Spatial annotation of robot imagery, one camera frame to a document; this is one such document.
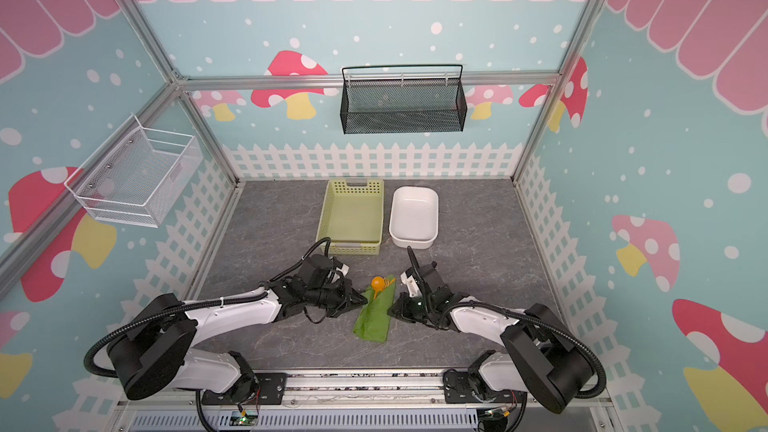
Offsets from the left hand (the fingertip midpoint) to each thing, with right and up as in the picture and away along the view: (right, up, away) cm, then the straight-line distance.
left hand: (367, 307), depth 81 cm
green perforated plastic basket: (-9, +24, +30) cm, 40 cm away
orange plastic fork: (+5, +4, +11) cm, 13 cm away
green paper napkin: (+2, -5, +4) cm, 6 cm away
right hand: (+5, -2, +3) cm, 6 cm away
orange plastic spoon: (+3, +4, +10) cm, 11 cm away
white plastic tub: (+15, +24, +28) cm, 40 cm away
